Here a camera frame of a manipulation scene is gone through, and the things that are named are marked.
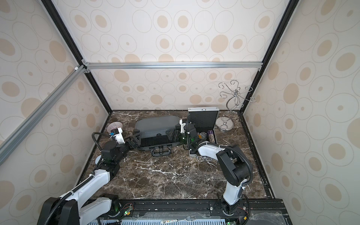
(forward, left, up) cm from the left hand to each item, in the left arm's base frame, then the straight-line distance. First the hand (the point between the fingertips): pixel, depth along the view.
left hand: (141, 134), depth 81 cm
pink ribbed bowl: (+19, +28, -16) cm, 38 cm away
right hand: (+7, -20, -7) cm, 22 cm away
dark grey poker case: (+4, -6, -3) cm, 8 cm away
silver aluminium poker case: (+17, -39, -7) cm, 43 cm away
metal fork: (-39, -28, -18) cm, 51 cm away
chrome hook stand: (+23, -58, -17) cm, 64 cm away
